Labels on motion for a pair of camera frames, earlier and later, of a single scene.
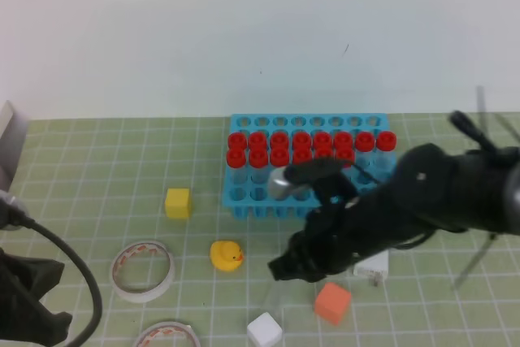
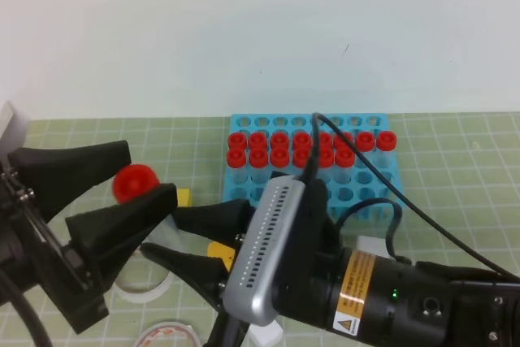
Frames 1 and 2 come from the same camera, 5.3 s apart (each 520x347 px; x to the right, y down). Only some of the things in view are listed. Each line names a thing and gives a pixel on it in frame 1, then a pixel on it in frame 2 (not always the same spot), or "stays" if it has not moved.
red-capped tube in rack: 301,154 stays
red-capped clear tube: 279,292 to 132,180
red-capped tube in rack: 322,142 stays
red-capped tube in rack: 344,141 stays
